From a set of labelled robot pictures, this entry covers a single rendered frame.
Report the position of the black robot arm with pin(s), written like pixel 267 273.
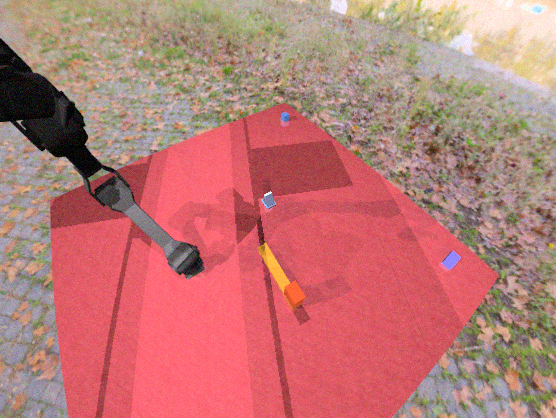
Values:
pixel 53 123

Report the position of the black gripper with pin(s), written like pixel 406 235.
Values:
pixel 6 112

